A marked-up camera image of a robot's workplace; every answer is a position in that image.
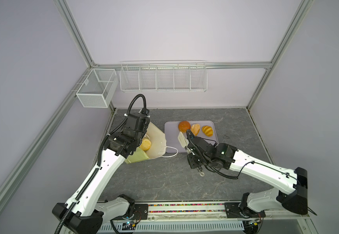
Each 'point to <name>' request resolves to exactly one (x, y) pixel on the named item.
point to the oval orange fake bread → (195, 128)
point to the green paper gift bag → (158, 148)
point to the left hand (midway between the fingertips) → (131, 126)
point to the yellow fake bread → (207, 130)
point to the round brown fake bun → (183, 126)
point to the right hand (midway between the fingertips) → (188, 159)
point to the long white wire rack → (164, 76)
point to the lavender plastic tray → (173, 145)
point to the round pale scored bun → (145, 144)
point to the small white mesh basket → (97, 89)
